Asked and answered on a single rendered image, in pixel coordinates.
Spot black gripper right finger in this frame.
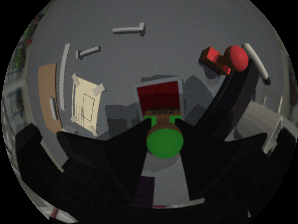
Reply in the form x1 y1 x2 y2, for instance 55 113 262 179
176 117 267 201

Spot white marker with black cap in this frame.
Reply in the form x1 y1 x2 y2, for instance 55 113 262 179
243 43 271 85

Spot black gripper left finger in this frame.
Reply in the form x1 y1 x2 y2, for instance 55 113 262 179
56 119 152 201

